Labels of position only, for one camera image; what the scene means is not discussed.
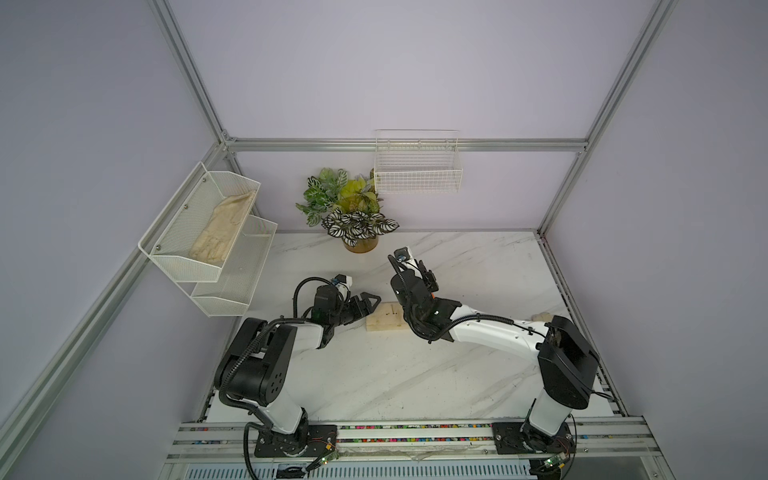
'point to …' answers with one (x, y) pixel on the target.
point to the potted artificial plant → (348, 207)
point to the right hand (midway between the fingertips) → (420, 267)
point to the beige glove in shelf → (218, 234)
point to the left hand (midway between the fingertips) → (374, 305)
